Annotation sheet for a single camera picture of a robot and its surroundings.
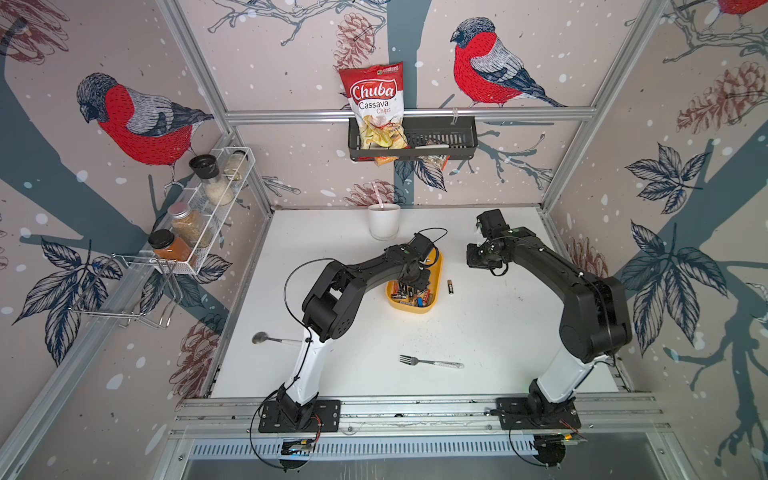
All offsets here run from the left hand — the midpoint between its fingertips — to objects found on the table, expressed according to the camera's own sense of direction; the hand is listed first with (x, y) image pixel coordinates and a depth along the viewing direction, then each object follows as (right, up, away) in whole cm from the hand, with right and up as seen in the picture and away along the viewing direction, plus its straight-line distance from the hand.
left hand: (424, 275), depth 98 cm
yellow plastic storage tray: (+3, 0, -3) cm, 4 cm away
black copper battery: (+9, -4, 0) cm, 9 cm away
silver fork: (-5, -22, -16) cm, 27 cm away
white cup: (-14, +18, +6) cm, 24 cm away
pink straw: (-16, +28, +12) cm, 34 cm away
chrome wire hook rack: (-62, +4, -40) cm, 74 cm away
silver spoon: (-50, -17, -10) cm, 54 cm away
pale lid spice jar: (-57, +34, -12) cm, 68 cm away
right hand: (+14, +6, -4) cm, 16 cm away
